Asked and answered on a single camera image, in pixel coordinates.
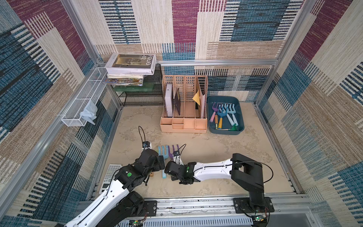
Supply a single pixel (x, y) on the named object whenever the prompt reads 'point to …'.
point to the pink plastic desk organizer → (184, 104)
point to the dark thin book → (177, 100)
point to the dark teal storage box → (238, 115)
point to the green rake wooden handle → (151, 174)
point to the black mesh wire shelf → (150, 94)
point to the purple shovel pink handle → (214, 108)
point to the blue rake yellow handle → (221, 115)
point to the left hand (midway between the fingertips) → (156, 158)
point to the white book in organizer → (168, 99)
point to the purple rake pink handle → (173, 148)
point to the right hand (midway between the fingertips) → (172, 171)
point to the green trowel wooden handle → (216, 121)
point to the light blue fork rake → (229, 117)
